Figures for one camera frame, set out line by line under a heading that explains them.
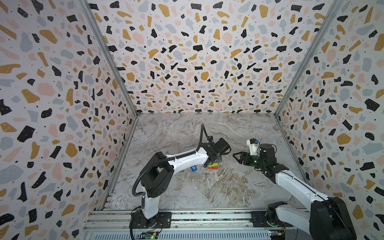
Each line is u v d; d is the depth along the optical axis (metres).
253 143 0.78
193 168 0.91
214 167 0.91
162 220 0.73
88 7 0.70
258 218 0.74
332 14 0.73
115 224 0.73
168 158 0.49
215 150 0.65
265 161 0.66
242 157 0.76
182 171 0.54
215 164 0.89
